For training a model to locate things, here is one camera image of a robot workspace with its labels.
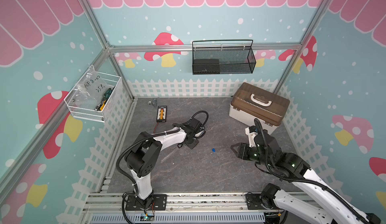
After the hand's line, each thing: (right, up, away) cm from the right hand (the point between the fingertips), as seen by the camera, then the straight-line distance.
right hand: (233, 147), depth 70 cm
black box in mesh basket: (-12, +44, +20) cm, 50 cm away
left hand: (-22, -3, +24) cm, 33 cm away
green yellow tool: (-63, +24, +4) cm, 67 cm away
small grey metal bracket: (-54, +24, +46) cm, 75 cm away
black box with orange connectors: (-43, +14, +39) cm, 60 cm away
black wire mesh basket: (-1, +49, +24) cm, 55 cm away
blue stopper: (-7, -7, +22) cm, 24 cm away
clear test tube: (-31, -7, +22) cm, 39 cm away
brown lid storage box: (+14, +22, +21) cm, 34 cm away
